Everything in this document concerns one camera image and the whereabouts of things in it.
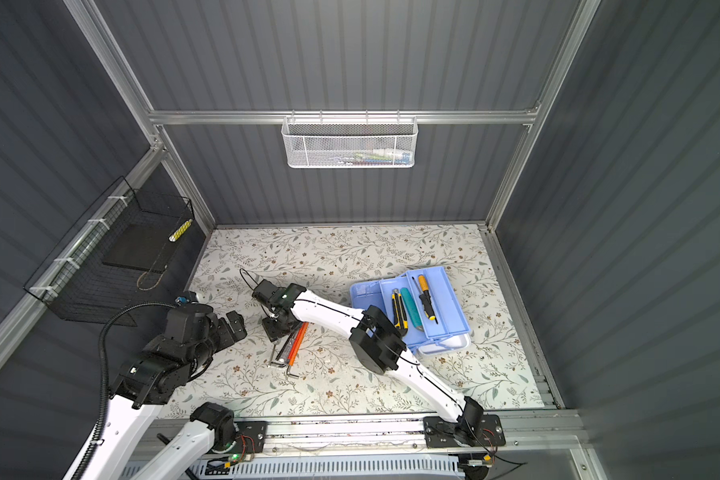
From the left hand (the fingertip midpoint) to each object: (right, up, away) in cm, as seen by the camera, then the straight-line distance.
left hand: (227, 325), depth 72 cm
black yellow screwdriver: (+51, +4, +15) cm, 54 cm away
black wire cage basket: (-30, +11, -7) cm, 33 cm away
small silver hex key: (+11, -16, +12) cm, 23 cm away
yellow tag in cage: (-18, +24, +10) cm, 32 cm away
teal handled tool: (+47, +1, +15) cm, 49 cm away
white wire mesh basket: (+27, +65, +52) cm, 87 cm away
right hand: (+6, -8, +19) cm, 22 cm away
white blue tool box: (+57, -4, +8) cm, 58 cm away
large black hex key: (+8, -15, +14) cm, 22 cm away
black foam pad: (-25, +19, +6) cm, 32 cm away
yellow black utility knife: (+43, 0, +15) cm, 46 cm away
